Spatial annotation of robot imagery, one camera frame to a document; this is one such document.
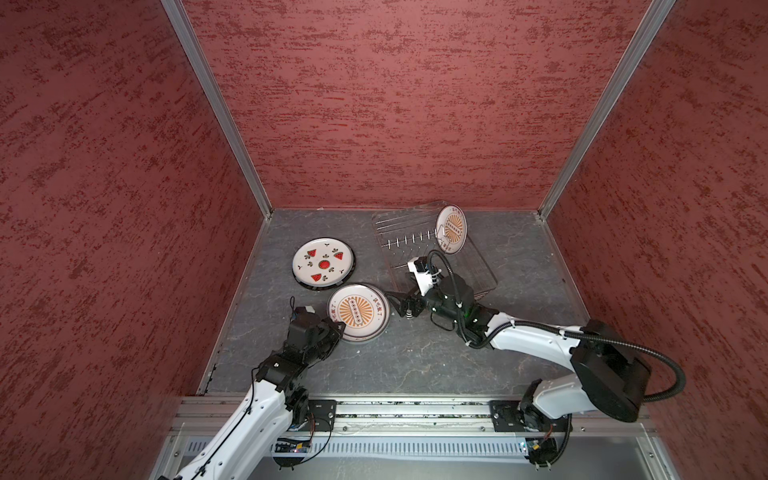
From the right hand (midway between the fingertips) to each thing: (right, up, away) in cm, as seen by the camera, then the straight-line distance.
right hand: (394, 290), depth 79 cm
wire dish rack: (+6, +16, +27) cm, 32 cm away
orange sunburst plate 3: (+21, +17, +25) cm, 36 cm away
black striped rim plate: (-24, +5, +22) cm, 33 cm away
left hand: (-13, -12, +4) cm, 18 cm away
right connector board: (+36, -38, -8) cm, 53 cm away
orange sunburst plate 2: (-9, -7, +10) cm, 15 cm away
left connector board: (-25, -37, -7) cm, 46 cm away
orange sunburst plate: (-9, -7, +10) cm, 16 cm away
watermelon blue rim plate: (-24, +5, +22) cm, 33 cm away
